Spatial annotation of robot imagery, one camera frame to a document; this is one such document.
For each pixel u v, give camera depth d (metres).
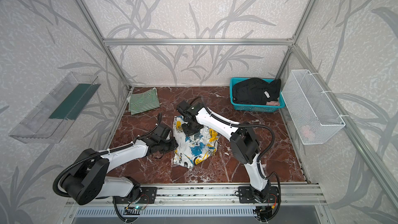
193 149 0.87
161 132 0.70
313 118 0.62
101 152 0.47
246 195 0.74
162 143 0.74
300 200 0.73
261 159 0.54
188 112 0.62
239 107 1.02
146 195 0.73
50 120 0.65
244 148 0.50
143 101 1.08
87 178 0.42
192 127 0.74
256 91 1.05
